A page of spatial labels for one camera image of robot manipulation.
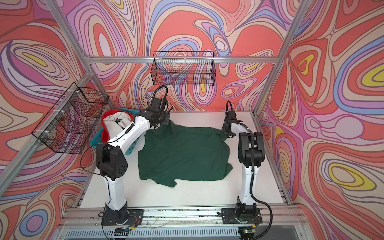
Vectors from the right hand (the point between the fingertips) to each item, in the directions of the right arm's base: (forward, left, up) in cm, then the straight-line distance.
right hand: (229, 133), depth 106 cm
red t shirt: (-6, +83, +11) cm, 84 cm away
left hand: (+1, +42, +19) cm, 46 cm away
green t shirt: (-14, +41, 0) cm, 44 cm away
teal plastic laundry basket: (-9, +87, +9) cm, 88 cm away
